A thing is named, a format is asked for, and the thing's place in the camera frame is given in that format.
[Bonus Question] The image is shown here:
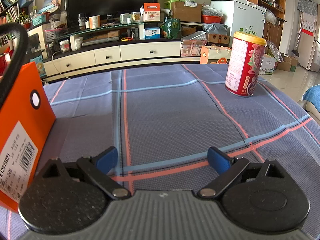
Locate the orange cardboard box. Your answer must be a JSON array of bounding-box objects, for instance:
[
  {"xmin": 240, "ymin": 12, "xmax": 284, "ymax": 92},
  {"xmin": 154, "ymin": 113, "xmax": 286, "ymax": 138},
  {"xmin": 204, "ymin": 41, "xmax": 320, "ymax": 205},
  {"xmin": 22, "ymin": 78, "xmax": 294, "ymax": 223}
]
[{"xmin": 0, "ymin": 62, "xmax": 56, "ymax": 212}]

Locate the brown cardboard box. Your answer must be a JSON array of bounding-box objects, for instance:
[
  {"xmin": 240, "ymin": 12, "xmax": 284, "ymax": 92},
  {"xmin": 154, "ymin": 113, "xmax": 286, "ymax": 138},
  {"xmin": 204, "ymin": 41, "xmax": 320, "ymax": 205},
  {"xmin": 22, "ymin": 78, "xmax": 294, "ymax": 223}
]
[{"xmin": 171, "ymin": 1, "xmax": 202, "ymax": 23}]

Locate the orange white medicine box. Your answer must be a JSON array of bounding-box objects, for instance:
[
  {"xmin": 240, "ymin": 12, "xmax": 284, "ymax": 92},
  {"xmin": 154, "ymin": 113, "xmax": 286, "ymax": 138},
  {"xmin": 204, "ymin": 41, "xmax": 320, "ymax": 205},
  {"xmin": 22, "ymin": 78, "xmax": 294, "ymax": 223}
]
[{"xmin": 143, "ymin": 3, "xmax": 161, "ymax": 22}]

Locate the blue plaid tablecloth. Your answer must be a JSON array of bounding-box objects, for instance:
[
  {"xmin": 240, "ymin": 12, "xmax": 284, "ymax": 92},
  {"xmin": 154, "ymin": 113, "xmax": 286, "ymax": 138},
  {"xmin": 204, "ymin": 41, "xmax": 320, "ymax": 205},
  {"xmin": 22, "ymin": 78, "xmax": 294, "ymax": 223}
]
[{"xmin": 0, "ymin": 63, "xmax": 320, "ymax": 240}]

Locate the white chest freezer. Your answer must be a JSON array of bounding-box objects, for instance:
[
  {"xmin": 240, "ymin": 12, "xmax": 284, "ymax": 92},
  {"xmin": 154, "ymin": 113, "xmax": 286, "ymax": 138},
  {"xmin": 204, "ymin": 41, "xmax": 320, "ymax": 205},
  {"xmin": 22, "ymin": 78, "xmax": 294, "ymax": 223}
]
[{"xmin": 210, "ymin": 0, "xmax": 266, "ymax": 47}]

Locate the black cable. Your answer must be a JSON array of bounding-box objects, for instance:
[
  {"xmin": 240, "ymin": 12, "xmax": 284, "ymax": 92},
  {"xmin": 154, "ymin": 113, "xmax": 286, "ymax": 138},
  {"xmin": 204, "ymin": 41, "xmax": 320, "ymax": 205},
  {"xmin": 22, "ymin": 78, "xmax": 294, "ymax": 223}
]
[{"xmin": 0, "ymin": 23, "xmax": 29, "ymax": 111}]

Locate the white TV cabinet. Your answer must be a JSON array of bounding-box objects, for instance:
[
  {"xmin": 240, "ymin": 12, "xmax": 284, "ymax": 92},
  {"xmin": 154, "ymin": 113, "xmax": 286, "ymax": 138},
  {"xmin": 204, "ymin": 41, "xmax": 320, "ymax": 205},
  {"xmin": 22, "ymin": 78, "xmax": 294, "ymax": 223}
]
[{"xmin": 27, "ymin": 22, "xmax": 200, "ymax": 82}]

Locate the orange fruit gift box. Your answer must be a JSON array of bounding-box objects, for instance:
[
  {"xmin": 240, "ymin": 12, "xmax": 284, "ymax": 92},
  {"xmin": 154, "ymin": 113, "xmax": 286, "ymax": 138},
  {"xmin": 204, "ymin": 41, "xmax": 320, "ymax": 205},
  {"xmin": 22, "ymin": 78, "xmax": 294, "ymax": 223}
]
[{"xmin": 200, "ymin": 46, "xmax": 231, "ymax": 64}]

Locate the red canister yellow lid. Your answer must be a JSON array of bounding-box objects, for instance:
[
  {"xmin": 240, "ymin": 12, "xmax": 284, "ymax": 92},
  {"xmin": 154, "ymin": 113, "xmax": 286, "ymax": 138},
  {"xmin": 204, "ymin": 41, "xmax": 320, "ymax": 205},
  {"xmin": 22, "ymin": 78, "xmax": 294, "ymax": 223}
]
[{"xmin": 225, "ymin": 31, "xmax": 267, "ymax": 97}]

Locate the wooden shelf unit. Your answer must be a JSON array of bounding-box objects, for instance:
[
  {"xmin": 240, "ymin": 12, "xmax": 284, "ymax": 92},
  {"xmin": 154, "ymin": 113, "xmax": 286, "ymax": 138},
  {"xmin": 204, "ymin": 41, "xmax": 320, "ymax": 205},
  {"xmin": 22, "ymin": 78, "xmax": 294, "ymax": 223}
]
[{"xmin": 248, "ymin": 0, "xmax": 286, "ymax": 49}]

